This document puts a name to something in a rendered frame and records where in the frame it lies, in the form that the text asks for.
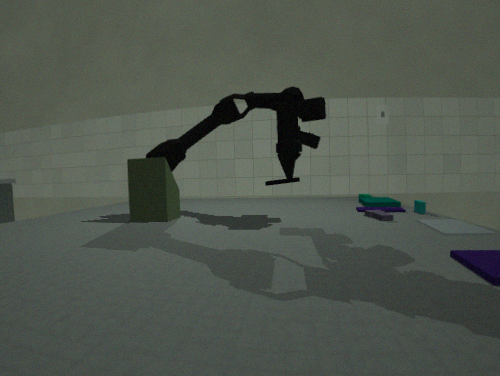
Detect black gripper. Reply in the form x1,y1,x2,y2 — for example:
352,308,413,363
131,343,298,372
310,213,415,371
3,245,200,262
276,122,302,182

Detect small teal block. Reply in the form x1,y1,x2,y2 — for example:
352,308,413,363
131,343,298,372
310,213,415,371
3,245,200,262
414,200,426,214

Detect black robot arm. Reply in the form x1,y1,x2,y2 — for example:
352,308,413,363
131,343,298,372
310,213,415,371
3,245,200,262
146,87,326,171

